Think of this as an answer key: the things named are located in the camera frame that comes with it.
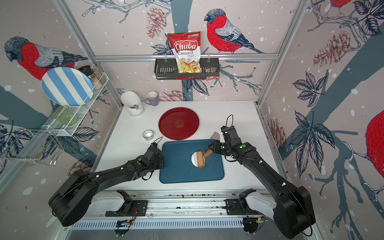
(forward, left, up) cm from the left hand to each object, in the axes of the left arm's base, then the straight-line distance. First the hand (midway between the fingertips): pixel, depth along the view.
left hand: (166, 158), depth 89 cm
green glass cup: (+8, +45, +32) cm, 56 cm away
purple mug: (+46, +16, +6) cm, 49 cm away
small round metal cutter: (+18, +15, -1) cm, 23 cm away
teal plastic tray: (-5, -8, -2) cm, 9 cm away
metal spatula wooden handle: (+17, -32, -2) cm, 37 cm away
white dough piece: (-1, -17, 0) cm, 17 cm away
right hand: (+3, -27, +11) cm, 30 cm away
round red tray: (+29, -6, -3) cm, 30 cm away
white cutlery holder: (+41, +30, +9) cm, 51 cm away
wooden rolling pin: (-1, -22, +3) cm, 22 cm away
